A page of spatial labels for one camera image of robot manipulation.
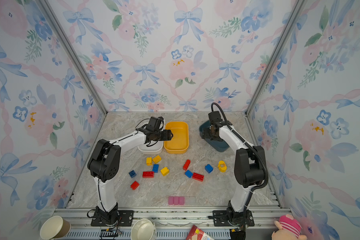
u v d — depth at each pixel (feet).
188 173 2.93
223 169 2.95
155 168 2.92
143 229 2.34
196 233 2.19
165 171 2.88
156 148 3.04
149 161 2.97
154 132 2.46
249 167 1.60
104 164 1.70
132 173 2.86
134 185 2.77
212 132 2.33
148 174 2.88
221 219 2.40
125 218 2.44
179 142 3.36
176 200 2.58
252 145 1.69
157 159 3.09
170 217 2.50
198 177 2.87
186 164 3.04
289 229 2.17
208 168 2.95
